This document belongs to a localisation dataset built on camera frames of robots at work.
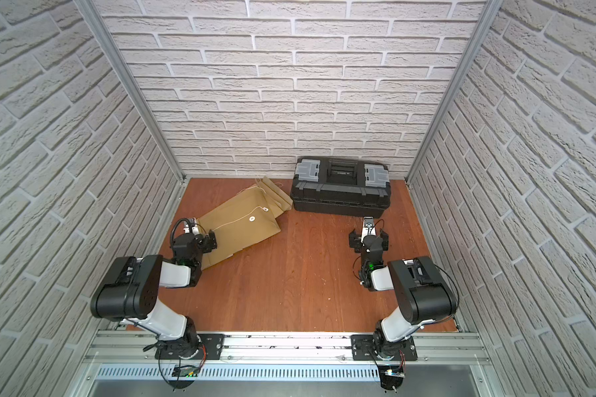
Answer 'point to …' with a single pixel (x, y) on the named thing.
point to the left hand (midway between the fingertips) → (199, 228)
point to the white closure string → (257, 183)
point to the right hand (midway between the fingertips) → (371, 230)
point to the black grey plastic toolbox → (340, 187)
